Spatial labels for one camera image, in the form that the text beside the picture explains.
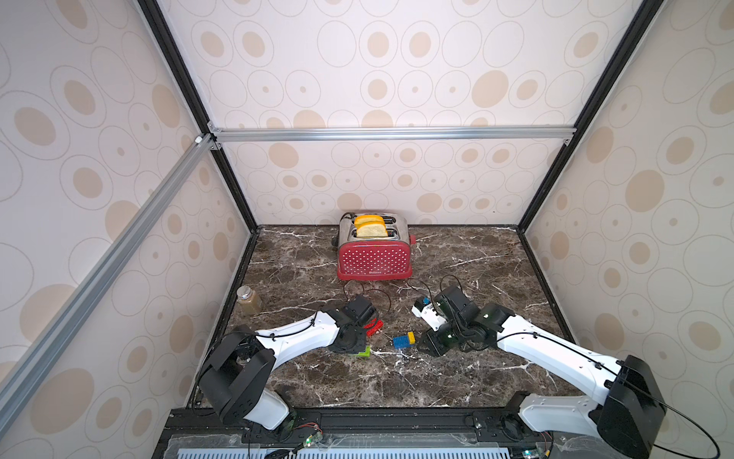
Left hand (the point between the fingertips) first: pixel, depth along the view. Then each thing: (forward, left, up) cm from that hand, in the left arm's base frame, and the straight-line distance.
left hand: (363, 347), depth 85 cm
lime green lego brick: (-1, -1, -1) cm, 2 cm away
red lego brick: (+7, -3, -1) cm, 7 cm away
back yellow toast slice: (+36, -1, +18) cm, 41 cm away
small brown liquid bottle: (+12, +36, +5) cm, 38 cm away
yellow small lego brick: (+3, -15, +1) cm, 15 cm away
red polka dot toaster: (+27, -3, +14) cm, 31 cm away
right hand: (-4, -16, +7) cm, 18 cm away
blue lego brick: (+2, -12, -1) cm, 12 cm away
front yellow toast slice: (+32, -2, +17) cm, 36 cm away
